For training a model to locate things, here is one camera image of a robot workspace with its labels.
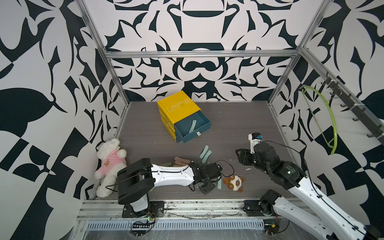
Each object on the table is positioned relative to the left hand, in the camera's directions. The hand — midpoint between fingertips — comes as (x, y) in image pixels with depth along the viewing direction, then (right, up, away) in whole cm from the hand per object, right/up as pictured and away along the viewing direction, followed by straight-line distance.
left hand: (207, 181), depth 81 cm
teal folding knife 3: (-8, +28, +5) cm, 30 cm away
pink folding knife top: (-14, +9, +8) cm, 19 cm away
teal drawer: (-14, +28, +3) cm, 32 cm away
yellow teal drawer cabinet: (-14, +34, +1) cm, 37 cm away
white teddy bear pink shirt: (-51, +11, +1) cm, 52 cm away
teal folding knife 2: (0, +11, +10) cm, 15 cm away
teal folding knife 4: (+6, -1, 0) cm, 7 cm away
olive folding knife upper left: (-22, +7, +7) cm, 24 cm away
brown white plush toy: (+14, 0, -2) cm, 14 cm away
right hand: (+15, +18, -7) cm, 24 cm away
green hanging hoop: (+54, +22, -15) cm, 60 cm away
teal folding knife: (0, +15, +13) cm, 19 cm away
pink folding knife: (-15, +8, +7) cm, 18 cm away
